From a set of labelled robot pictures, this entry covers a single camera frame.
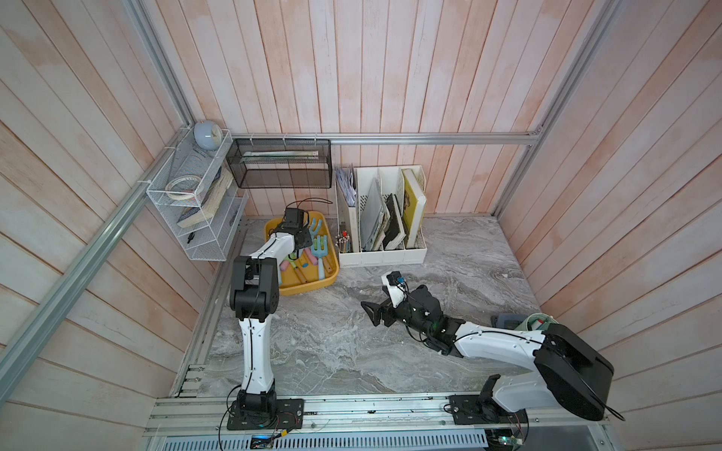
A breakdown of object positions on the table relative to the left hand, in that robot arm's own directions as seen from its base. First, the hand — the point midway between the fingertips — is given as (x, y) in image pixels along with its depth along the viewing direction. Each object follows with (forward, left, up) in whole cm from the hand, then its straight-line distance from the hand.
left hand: (303, 241), depth 107 cm
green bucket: (-36, -73, +8) cm, 81 cm away
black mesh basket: (+20, +8, +21) cm, 31 cm away
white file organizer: (-1, -30, +18) cm, 35 cm away
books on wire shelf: (-12, +25, +26) cm, 38 cm away
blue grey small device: (-32, -69, -1) cm, 76 cm away
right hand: (-28, -26, +9) cm, 39 cm away
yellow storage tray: (-11, -4, -2) cm, 12 cm away
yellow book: (0, -40, +21) cm, 45 cm away
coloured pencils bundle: (-11, -17, +13) cm, 24 cm away
